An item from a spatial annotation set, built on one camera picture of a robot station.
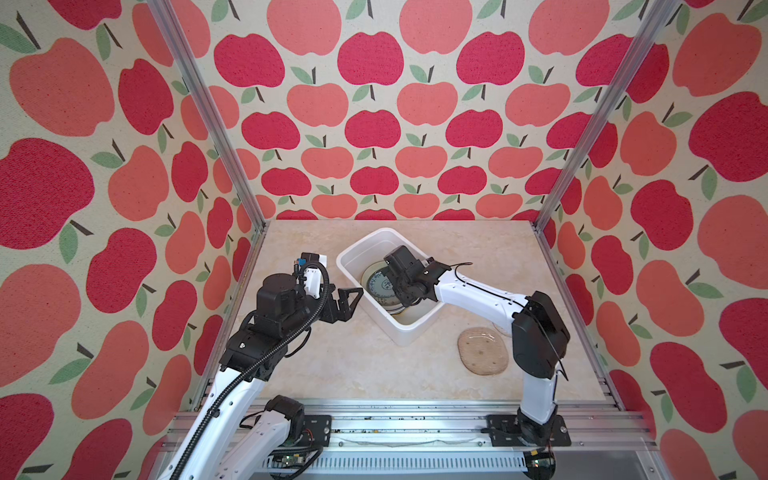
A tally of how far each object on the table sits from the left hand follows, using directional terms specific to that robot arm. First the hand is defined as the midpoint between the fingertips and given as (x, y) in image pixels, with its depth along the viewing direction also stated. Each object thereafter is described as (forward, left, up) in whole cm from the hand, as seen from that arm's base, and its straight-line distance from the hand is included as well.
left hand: (353, 291), depth 67 cm
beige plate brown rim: (+11, -8, -24) cm, 28 cm away
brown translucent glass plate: (-3, -37, -29) cm, 47 cm away
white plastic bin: (-3, -11, -13) cm, 17 cm away
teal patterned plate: (+17, -7, -23) cm, 29 cm away
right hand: (+15, -10, -16) cm, 24 cm away
